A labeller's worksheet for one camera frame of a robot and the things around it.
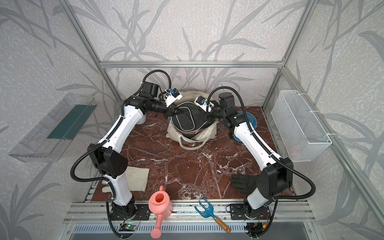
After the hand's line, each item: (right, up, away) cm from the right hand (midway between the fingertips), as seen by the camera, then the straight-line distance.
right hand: (200, 106), depth 77 cm
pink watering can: (-18, -45, -11) cm, 50 cm away
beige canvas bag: (-3, -18, +2) cm, 19 cm away
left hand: (-10, -2, +1) cm, 10 cm away
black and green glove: (+25, -43, +5) cm, 50 cm away
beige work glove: (-36, -41, +8) cm, 55 cm away
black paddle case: (-3, -6, 0) cm, 7 cm away
